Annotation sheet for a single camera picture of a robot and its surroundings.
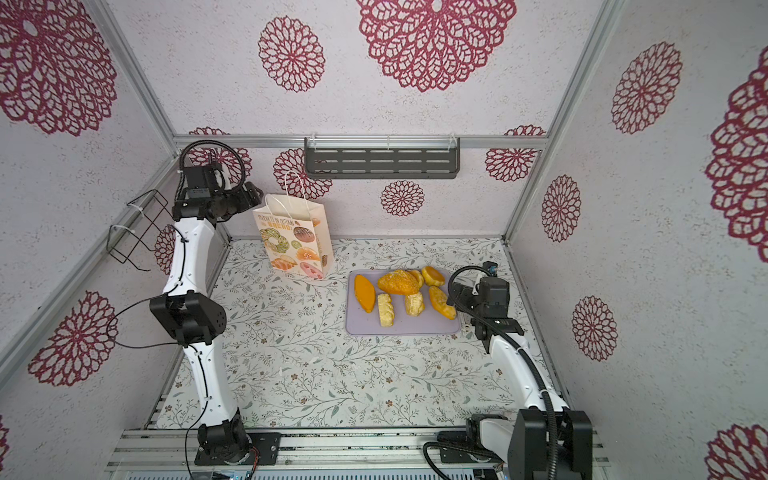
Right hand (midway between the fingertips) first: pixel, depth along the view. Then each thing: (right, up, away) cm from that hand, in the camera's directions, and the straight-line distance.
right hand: (467, 285), depth 85 cm
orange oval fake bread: (-30, -4, +15) cm, 34 cm away
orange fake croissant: (-5, -6, +12) cm, 15 cm away
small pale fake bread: (-14, -6, +8) cm, 18 cm away
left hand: (-65, +25, +6) cm, 69 cm away
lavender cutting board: (-31, -13, +11) cm, 35 cm away
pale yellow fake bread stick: (-23, -8, +9) cm, 26 cm away
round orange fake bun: (-7, +2, +17) cm, 19 cm away
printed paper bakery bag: (-52, +17, +9) cm, 55 cm away
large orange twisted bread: (-18, 0, +10) cm, 21 cm away
